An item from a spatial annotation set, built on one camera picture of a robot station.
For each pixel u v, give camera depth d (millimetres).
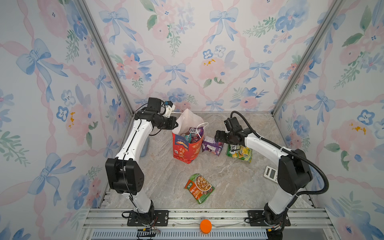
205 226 675
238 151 950
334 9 693
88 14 714
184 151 827
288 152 490
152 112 586
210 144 978
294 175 470
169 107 751
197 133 882
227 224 733
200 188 829
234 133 686
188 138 879
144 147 972
